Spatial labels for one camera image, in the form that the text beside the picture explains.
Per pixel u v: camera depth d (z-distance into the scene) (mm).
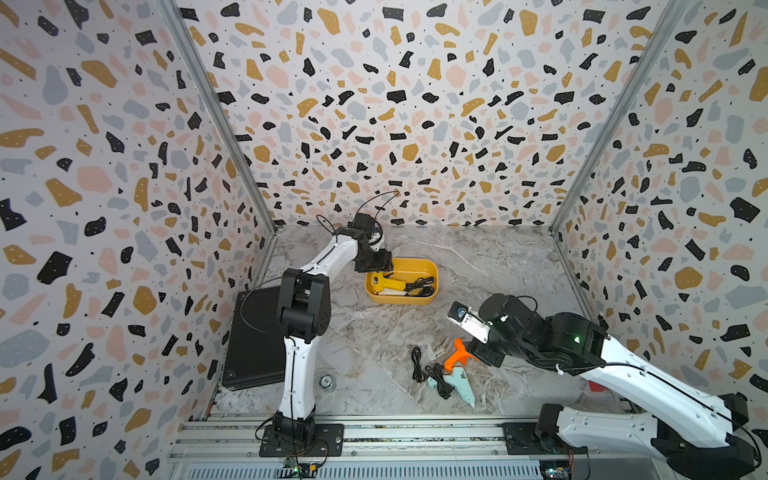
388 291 994
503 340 484
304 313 576
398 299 981
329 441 734
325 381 796
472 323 574
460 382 815
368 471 703
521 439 731
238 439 750
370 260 894
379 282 968
